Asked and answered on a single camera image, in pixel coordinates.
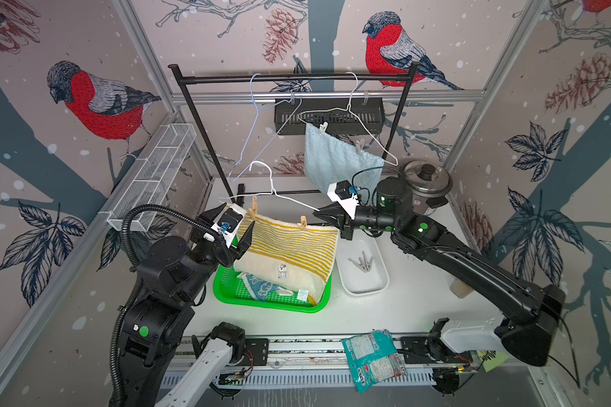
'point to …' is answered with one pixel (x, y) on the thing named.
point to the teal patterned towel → (262, 289)
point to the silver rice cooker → (429, 183)
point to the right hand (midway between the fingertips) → (319, 207)
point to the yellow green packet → (491, 359)
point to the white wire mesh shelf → (150, 179)
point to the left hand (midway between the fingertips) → (239, 206)
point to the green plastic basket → (229, 289)
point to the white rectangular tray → (355, 281)
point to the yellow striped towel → (297, 256)
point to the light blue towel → (330, 159)
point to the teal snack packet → (372, 358)
